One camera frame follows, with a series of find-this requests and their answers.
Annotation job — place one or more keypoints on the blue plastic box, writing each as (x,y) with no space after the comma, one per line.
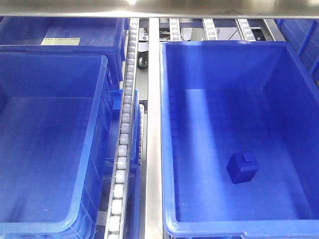
(240,173)

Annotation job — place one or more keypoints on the steel flow rack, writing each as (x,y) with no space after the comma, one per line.
(153,124)

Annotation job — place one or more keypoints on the pale rectangular card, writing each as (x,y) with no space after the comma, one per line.
(61,41)

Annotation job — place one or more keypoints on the large blue bin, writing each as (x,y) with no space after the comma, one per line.
(211,112)
(49,149)
(299,37)
(99,32)

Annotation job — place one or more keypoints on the black castor wheel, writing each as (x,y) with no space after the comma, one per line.
(142,62)

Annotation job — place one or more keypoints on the small blue octagonal part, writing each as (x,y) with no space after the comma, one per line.
(248,156)

